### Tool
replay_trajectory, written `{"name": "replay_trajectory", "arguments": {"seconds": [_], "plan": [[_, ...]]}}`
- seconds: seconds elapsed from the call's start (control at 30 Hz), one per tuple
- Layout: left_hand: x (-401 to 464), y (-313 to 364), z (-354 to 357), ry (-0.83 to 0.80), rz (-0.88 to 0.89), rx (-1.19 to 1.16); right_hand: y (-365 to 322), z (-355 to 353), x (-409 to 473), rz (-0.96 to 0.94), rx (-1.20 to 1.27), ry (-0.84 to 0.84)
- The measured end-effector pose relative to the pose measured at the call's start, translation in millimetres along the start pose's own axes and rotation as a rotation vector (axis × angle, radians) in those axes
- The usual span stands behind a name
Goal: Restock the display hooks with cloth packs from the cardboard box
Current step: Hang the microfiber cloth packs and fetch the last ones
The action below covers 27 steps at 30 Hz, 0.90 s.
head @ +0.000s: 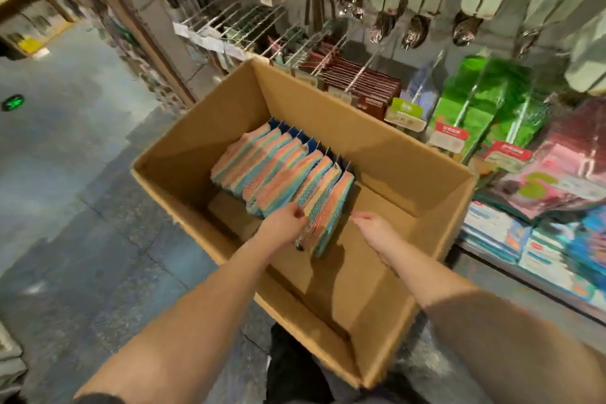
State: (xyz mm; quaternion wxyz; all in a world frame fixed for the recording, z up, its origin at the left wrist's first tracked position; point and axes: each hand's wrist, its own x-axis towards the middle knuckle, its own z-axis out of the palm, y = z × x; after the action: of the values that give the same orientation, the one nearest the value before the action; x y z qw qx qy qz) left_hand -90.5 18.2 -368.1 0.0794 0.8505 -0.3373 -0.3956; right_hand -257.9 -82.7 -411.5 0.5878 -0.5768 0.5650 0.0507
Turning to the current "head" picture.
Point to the person's right hand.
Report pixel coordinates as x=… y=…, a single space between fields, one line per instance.
x=381 y=236

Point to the person's left hand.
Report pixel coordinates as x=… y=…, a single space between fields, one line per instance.
x=282 y=227

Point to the colourful sponge packets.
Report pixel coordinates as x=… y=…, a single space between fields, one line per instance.
x=279 y=176

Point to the brown cardboard box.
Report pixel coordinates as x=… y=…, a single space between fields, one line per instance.
x=407 y=191

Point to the person's right forearm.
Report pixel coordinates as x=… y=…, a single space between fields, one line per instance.
x=502 y=333

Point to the person's grey trousers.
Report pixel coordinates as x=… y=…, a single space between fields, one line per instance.
x=303 y=375

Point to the person's dark left sleeve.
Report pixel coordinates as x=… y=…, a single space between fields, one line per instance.
x=95 y=398

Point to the background shelf with yellow ledges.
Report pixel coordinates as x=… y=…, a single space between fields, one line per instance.
x=24 y=11

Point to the teal cloth packets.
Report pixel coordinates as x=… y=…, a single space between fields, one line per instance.
x=530 y=243

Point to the dark red chopstick bundle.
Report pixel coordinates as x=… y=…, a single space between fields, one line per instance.
x=355 y=86

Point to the hanging green packets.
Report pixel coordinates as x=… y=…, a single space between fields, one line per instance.
x=473 y=105

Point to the row of white price tags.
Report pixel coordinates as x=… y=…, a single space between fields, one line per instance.
x=227 y=44

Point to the pink goods pile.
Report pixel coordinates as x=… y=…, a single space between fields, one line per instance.
x=559 y=167

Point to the row of hanging dark utensils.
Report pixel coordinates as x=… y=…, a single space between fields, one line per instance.
x=123 y=49

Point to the grey chopstick display rack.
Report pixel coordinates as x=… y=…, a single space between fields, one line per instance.
x=123 y=1

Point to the green floor marker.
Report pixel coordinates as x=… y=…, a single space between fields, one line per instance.
x=12 y=103

